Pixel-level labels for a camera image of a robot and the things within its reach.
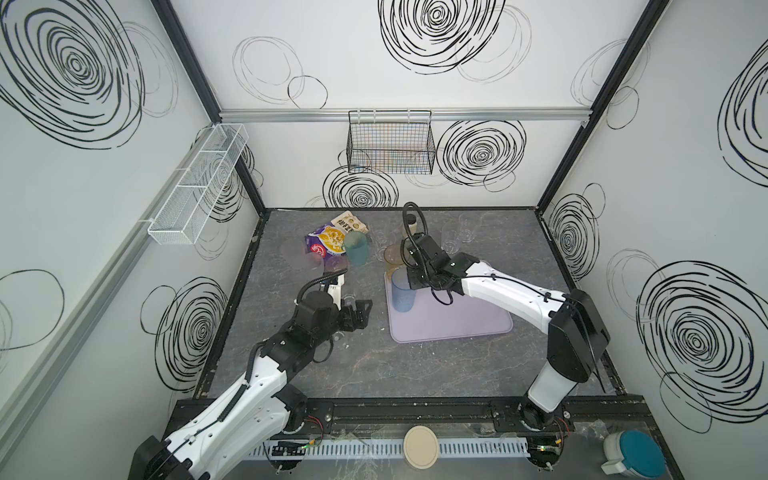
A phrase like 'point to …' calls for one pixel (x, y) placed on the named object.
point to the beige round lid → (420, 447)
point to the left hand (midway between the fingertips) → (360, 301)
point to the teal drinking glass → (356, 246)
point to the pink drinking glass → (335, 263)
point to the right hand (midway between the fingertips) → (409, 275)
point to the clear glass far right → (466, 226)
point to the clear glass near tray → (450, 239)
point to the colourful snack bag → (329, 239)
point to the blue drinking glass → (403, 296)
